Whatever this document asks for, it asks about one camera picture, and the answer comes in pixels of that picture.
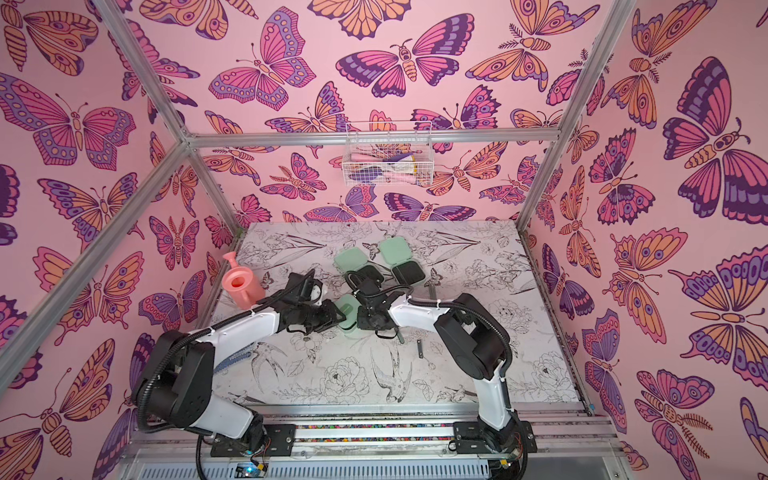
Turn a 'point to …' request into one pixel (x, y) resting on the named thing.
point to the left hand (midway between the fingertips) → (346, 316)
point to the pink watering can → (245, 288)
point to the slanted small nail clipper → (401, 338)
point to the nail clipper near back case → (432, 292)
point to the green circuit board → (251, 469)
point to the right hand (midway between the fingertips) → (364, 318)
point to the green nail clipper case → (348, 304)
